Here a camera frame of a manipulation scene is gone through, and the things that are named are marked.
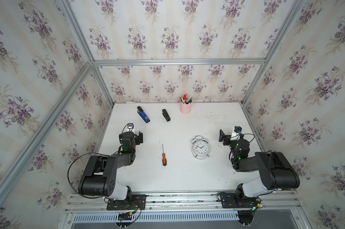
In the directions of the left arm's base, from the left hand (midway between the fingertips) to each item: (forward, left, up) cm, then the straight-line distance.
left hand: (133, 132), depth 92 cm
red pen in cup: (+29, -36, +5) cm, 46 cm away
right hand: (-1, -63, +4) cm, 63 cm away
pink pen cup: (+23, -37, +1) cm, 43 cm away
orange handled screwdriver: (-16, -21, -6) cm, 27 cm away
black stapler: (+19, -21, -4) cm, 29 cm away
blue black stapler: (+18, -4, -4) cm, 19 cm away
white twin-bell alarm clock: (-9, -44, -3) cm, 45 cm away
